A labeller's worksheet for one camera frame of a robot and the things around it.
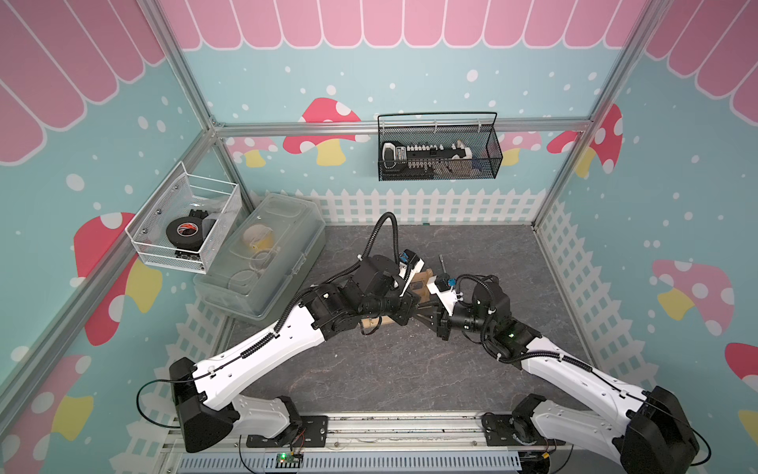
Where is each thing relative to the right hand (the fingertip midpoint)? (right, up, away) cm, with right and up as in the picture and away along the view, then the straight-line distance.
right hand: (413, 311), depth 72 cm
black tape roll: (-55, +20, -1) cm, 59 cm away
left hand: (+1, +3, -4) cm, 5 cm away
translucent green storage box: (-42, +19, +20) cm, 50 cm away
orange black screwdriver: (+14, +10, +36) cm, 40 cm away
